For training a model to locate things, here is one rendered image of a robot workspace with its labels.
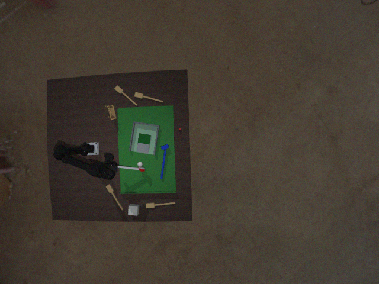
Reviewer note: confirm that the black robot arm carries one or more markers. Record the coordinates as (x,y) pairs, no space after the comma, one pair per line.
(92,168)

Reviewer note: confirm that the blue putter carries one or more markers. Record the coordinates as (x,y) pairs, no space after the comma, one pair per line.
(163,147)

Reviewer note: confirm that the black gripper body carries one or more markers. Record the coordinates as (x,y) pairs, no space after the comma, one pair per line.
(108,157)

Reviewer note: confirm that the green rectangular mat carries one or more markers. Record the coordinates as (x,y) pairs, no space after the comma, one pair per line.
(132,180)

